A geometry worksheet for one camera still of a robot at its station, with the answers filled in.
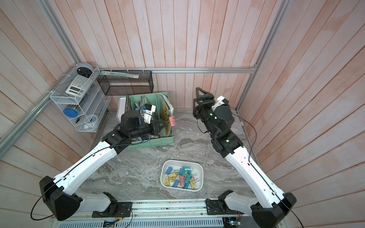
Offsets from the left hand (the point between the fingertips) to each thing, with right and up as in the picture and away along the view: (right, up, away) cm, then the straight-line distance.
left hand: (166, 126), depth 70 cm
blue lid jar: (-53, +7, +6) cm, 54 cm away
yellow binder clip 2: (+3, -30, +12) cm, 32 cm away
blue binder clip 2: (+5, -34, +11) cm, 36 cm away
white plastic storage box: (+9, -30, +12) cm, 33 cm away
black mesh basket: (-36, +33, +36) cm, 60 cm away
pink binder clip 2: (+8, -31, +10) cm, 34 cm away
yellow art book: (-1, +10, +18) cm, 20 cm away
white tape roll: (-47, +3, +13) cm, 49 cm away
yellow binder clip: (0, -33, +11) cm, 34 cm away
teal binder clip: (+11, -27, +16) cm, 33 cm away
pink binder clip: (+3, +3, +1) cm, 4 cm away
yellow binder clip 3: (+14, -33, +10) cm, 37 cm away
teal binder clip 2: (+11, -32, +9) cm, 35 cm away
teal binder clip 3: (+12, -29, +9) cm, 33 cm away
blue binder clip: (0, -28, +15) cm, 32 cm away
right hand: (+12, +15, -12) cm, 22 cm away
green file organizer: (-23, +15, +25) cm, 37 cm away
